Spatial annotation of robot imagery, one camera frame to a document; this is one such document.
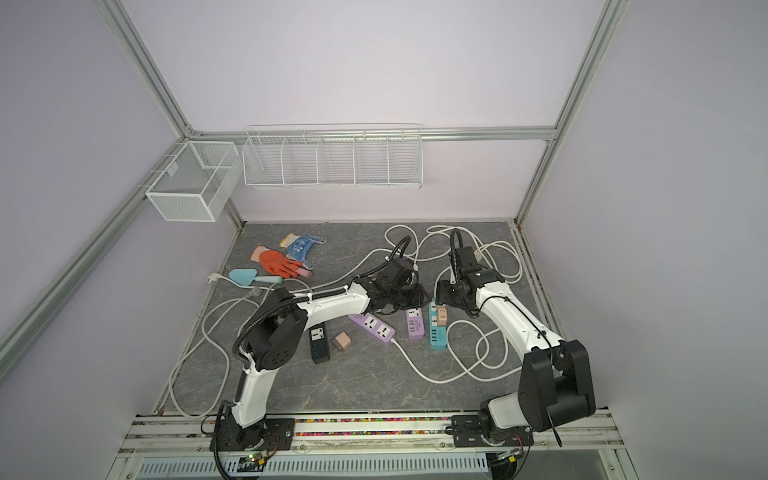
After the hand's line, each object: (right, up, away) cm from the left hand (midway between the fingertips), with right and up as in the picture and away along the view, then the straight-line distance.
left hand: (432, 304), depth 88 cm
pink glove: (-63, +14, +21) cm, 68 cm away
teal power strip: (+2, -9, 0) cm, 9 cm away
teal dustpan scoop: (-63, +7, +16) cm, 66 cm away
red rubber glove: (-53, +11, +17) cm, 57 cm away
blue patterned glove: (-48, +16, +23) cm, 56 cm away
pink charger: (-27, -11, -1) cm, 29 cm away
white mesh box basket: (-79, +39, +13) cm, 89 cm away
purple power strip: (-5, -6, +2) cm, 8 cm away
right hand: (+5, +2, -1) cm, 5 cm away
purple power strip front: (-17, -7, +1) cm, 19 cm away
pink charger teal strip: (+3, -3, -2) cm, 5 cm away
